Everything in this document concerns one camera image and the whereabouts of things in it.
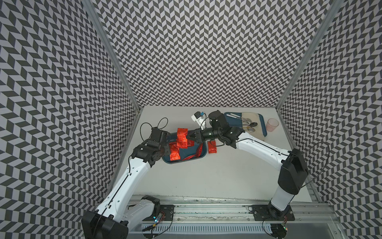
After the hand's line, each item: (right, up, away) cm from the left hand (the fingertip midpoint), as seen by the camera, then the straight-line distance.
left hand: (162, 149), depth 78 cm
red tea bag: (+11, +7, -5) cm, 14 cm away
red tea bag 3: (+6, -1, +1) cm, 6 cm away
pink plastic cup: (+69, +13, +23) cm, 74 cm away
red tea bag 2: (+28, -1, +16) cm, 32 cm away
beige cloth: (+61, +6, +24) cm, 66 cm away
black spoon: (+58, +13, +27) cm, 65 cm away
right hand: (+14, +6, -4) cm, 16 cm away
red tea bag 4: (+19, -2, -1) cm, 19 cm away
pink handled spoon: (+56, +9, +27) cm, 63 cm away
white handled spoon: (+54, +16, +33) cm, 65 cm away
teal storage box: (+10, -1, +4) cm, 11 cm away
